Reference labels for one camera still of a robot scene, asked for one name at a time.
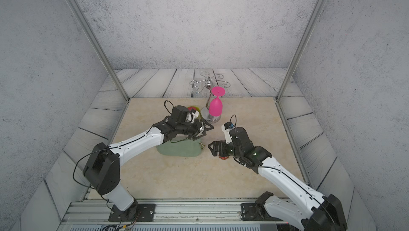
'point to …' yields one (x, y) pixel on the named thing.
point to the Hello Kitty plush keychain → (223, 157)
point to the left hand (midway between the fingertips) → (213, 131)
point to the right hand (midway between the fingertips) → (217, 145)
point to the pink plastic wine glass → (215, 105)
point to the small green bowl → (193, 109)
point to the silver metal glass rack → (207, 82)
